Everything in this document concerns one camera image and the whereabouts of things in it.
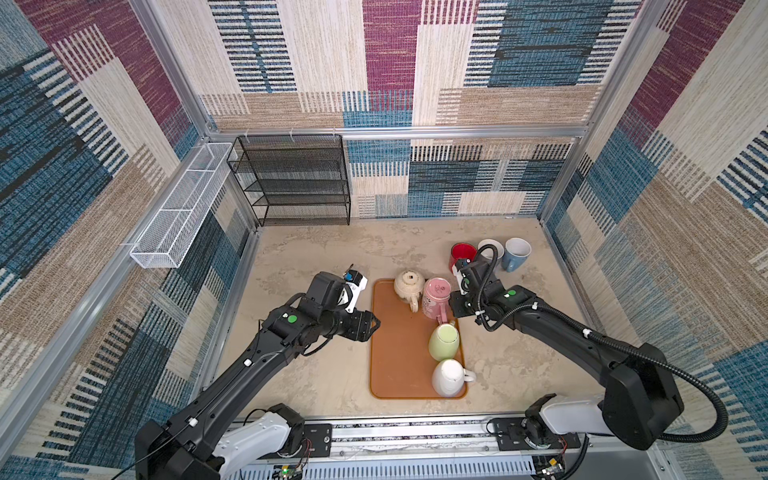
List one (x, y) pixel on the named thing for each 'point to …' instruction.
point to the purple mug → (488, 252)
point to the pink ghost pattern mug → (436, 299)
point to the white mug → (449, 376)
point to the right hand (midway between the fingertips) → (456, 305)
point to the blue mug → (516, 251)
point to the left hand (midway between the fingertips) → (370, 317)
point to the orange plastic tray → (401, 363)
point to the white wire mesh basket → (174, 230)
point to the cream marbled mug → (408, 286)
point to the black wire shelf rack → (293, 179)
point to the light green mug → (444, 341)
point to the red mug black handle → (461, 250)
